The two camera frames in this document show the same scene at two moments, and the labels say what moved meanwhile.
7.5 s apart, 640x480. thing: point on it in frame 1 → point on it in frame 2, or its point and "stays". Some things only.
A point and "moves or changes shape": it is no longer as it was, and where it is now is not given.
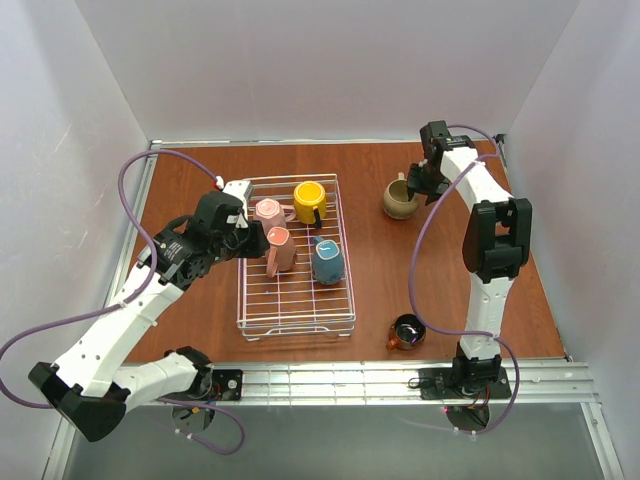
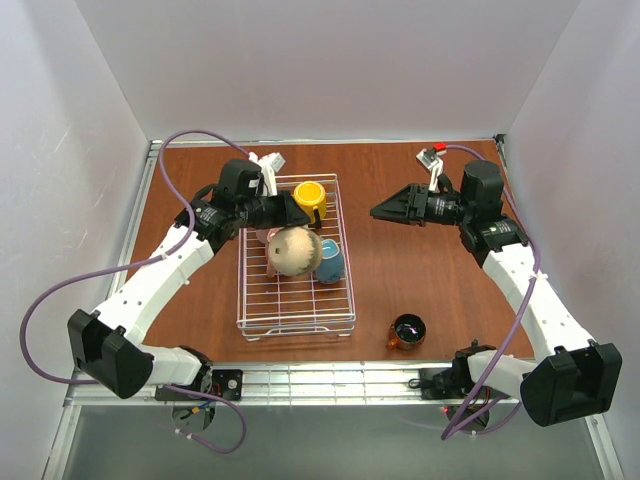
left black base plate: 227,384 stays
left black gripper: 255,240 → 281,210
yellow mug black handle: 310,202 stays
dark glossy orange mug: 407,333 stays
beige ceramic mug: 396,199 moves or changes shape
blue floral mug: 327,261 stays
